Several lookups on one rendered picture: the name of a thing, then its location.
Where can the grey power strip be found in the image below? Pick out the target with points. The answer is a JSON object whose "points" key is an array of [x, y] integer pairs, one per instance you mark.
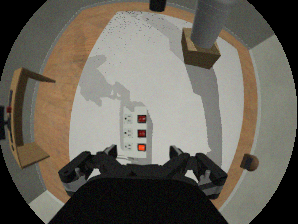
{"points": [[134, 132]]}

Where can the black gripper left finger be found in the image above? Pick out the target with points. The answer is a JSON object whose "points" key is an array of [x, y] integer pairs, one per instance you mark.
{"points": [[76, 172]]}

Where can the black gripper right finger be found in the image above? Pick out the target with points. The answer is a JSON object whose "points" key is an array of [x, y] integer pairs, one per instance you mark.
{"points": [[212, 177]]}

